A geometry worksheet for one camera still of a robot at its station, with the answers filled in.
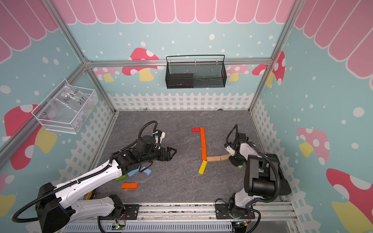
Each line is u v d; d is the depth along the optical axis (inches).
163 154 25.9
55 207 15.1
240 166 35.1
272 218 28.3
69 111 28.7
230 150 34.2
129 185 32.7
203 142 39.5
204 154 37.1
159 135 26.0
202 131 41.6
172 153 27.9
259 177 17.9
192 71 37.1
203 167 35.2
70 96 28.6
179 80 36.9
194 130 42.6
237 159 31.0
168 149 26.8
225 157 37.1
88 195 18.3
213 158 36.5
